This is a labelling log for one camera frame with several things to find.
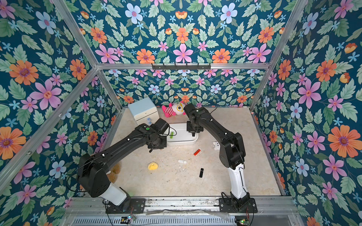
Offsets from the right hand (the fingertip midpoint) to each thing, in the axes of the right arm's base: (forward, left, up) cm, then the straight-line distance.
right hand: (192, 129), depth 91 cm
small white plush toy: (-6, -16, -10) cm, 20 cm away
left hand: (-13, +16, +1) cm, 20 cm away
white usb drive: (-17, +5, -12) cm, 22 cm away
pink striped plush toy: (+24, +13, -5) cm, 28 cm away
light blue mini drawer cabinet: (+12, +34, +4) cm, 36 cm away
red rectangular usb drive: (-9, -4, -13) cm, 16 cm away
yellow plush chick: (-22, +24, -10) cm, 34 cm away
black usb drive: (-24, -6, -12) cm, 28 cm away
